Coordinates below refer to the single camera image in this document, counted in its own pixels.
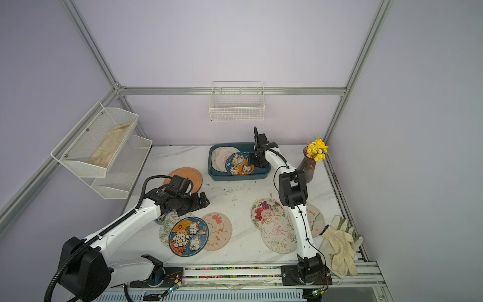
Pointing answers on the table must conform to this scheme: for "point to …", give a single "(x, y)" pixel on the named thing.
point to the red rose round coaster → (267, 214)
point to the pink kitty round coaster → (219, 155)
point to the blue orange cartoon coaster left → (188, 236)
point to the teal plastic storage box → (216, 175)
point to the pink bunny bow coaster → (220, 230)
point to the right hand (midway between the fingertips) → (247, 164)
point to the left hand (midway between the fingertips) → (200, 207)
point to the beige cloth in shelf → (104, 154)
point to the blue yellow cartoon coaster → (238, 163)
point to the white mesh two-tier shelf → (119, 179)
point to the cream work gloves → (343, 258)
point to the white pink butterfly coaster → (280, 236)
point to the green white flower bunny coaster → (166, 224)
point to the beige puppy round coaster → (316, 220)
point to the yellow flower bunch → (316, 150)
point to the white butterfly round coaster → (213, 159)
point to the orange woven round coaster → (185, 172)
